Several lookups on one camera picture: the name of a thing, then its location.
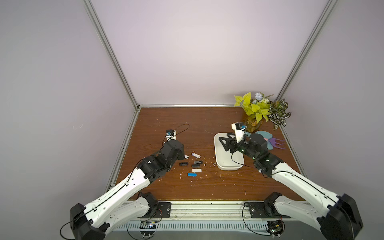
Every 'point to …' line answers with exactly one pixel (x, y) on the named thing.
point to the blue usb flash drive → (192, 174)
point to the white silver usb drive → (196, 155)
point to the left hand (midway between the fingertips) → (183, 145)
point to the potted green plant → (258, 108)
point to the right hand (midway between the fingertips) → (224, 134)
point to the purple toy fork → (273, 141)
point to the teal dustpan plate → (266, 135)
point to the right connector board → (276, 228)
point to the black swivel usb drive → (197, 163)
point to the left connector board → (148, 228)
